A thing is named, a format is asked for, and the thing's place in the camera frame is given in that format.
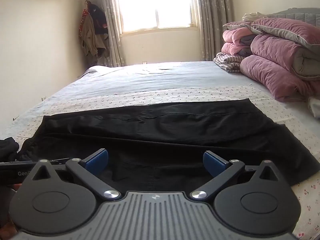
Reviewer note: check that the white patterned crumpled cloth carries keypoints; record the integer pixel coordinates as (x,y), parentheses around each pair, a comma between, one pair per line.
(314,107)

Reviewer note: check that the window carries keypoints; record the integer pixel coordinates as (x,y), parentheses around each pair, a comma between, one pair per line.
(155,3)

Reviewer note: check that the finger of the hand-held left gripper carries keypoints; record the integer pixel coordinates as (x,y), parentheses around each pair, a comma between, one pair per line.
(58,161)

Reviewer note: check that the striped folded cloth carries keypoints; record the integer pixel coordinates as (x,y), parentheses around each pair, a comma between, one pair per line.
(227,61)

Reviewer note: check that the purple grey pillow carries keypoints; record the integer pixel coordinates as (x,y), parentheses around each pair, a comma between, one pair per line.
(287,30)
(236,25)

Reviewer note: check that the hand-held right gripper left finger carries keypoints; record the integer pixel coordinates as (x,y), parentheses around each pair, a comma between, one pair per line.
(96,158)

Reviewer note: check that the dark cloth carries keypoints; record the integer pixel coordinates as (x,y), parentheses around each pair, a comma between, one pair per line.
(8,148)

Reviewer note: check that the purple grey folded quilt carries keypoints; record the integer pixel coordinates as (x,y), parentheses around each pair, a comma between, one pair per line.
(275,62)

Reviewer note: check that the black pants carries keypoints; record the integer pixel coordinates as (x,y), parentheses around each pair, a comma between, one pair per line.
(155,130)

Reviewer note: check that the pink folded quilt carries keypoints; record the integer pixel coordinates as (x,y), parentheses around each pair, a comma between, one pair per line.
(236,42)

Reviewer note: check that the grey quilted headboard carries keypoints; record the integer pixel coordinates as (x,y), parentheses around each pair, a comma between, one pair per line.
(300,13)

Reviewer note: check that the cream cloth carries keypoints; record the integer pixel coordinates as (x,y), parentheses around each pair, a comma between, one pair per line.
(251,17)

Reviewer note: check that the hanging clothes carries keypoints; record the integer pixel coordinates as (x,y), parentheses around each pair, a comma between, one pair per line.
(93,30)

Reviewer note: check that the cherry print bed sheet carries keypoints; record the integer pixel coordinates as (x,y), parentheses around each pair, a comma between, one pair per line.
(200,93)

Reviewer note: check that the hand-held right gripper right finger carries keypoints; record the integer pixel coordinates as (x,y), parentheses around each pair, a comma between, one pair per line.
(212,163)

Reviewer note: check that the grey star print curtain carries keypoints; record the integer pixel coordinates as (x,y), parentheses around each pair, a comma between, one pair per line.
(212,17)
(110,22)

